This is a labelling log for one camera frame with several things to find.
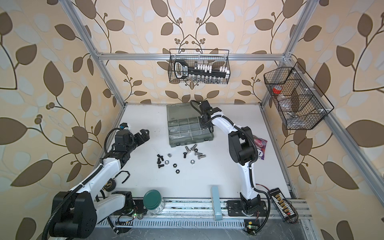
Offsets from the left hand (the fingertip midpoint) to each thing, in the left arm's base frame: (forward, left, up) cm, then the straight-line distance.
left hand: (140, 132), depth 86 cm
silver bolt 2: (-2, -31, -15) cm, 34 cm away
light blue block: (-39, -44, -11) cm, 60 cm away
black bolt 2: (-14, -11, -15) cm, 23 cm away
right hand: (+13, -39, -8) cm, 42 cm away
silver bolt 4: (-8, -35, -14) cm, 38 cm away
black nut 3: (-12, -15, -15) cm, 24 cm away
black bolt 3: (-7, -26, -15) cm, 31 cm away
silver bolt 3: (-6, -34, -14) cm, 37 cm away
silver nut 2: (-11, -31, -15) cm, 36 cm away
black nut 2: (-17, -22, -15) cm, 32 cm away
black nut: (-13, -20, -15) cm, 28 cm away
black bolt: (-11, -10, -16) cm, 22 cm away
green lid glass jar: (-35, -14, -5) cm, 38 cm away
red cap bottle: (+21, -81, +16) cm, 85 cm away
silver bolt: (-4, -28, -14) cm, 31 cm away
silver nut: (-7, -16, -14) cm, 23 cm away
